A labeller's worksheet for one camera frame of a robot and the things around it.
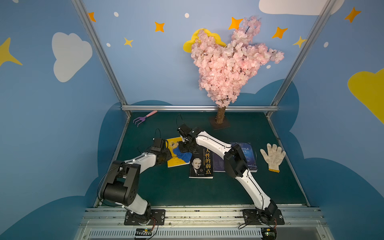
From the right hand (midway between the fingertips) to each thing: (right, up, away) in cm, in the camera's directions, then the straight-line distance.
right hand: (183, 149), depth 98 cm
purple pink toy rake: (-34, +21, +18) cm, 44 cm away
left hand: (-9, -3, -2) cm, 10 cm away
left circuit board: (-19, -38, -24) cm, 49 cm away
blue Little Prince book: (+44, -2, +2) cm, 44 cm away
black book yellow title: (+12, -9, -5) cm, 15 cm away
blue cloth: (+2, -4, -7) cm, 8 cm away
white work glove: (+60, -5, -1) cm, 60 cm away
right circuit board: (+44, -39, -24) cm, 64 cm away
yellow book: (-5, -7, -4) cm, 10 cm away
